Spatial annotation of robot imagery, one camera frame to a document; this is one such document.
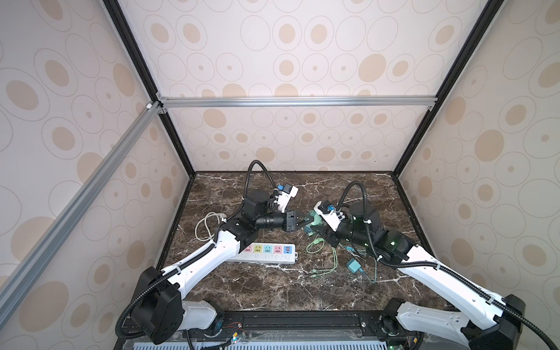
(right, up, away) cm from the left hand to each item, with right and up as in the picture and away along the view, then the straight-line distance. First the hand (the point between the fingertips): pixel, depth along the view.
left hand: (316, 222), depth 67 cm
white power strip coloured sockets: (-15, -15, +21) cm, 30 cm away
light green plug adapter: (0, +1, +1) cm, 1 cm away
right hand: (+3, +1, +6) cm, 7 cm away
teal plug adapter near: (+17, -20, +19) cm, 32 cm away
